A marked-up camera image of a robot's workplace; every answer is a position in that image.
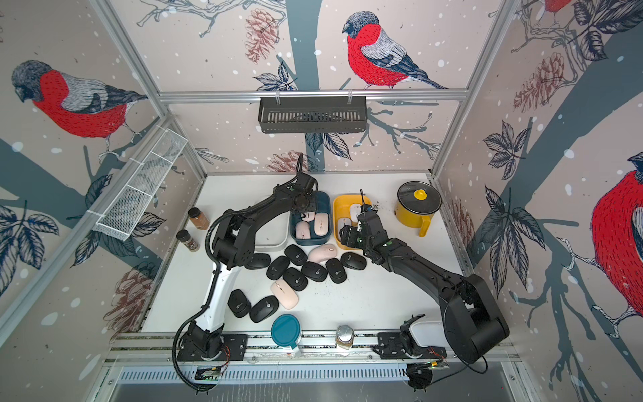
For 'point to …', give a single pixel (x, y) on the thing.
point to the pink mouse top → (321, 252)
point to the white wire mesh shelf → (143, 180)
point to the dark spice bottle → (184, 236)
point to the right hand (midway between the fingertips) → (348, 229)
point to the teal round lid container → (285, 330)
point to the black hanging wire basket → (312, 114)
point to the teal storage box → (323, 205)
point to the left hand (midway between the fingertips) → (315, 201)
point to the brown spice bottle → (198, 219)
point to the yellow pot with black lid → (417, 202)
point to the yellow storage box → (342, 209)
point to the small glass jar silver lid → (344, 337)
